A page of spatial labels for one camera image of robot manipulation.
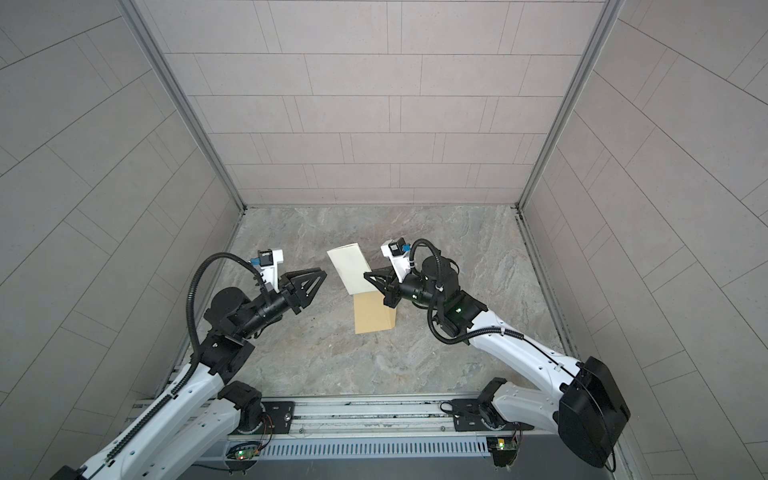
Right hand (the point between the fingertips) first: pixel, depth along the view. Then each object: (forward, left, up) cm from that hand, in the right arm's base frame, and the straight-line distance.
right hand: (366, 280), depth 68 cm
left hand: (0, +8, +3) cm, 9 cm away
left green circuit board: (-29, +28, -21) cm, 45 cm away
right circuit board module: (-31, -29, -27) cm, 50 cm away
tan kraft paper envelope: (+4, +1, -25) cm, 25 cm away
